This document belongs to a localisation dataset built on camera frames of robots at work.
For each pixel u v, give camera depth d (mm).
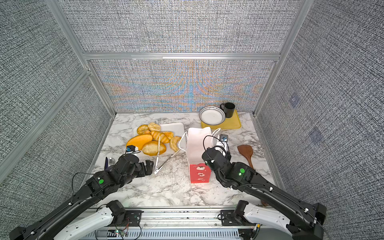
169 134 1014
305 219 390
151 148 915
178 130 1117
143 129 1064
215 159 481
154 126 1060
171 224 732
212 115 1175
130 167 550
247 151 969
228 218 688
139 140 960
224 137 585
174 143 986
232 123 1112
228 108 1128
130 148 650
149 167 666
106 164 927
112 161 921
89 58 888
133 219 741
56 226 419
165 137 977
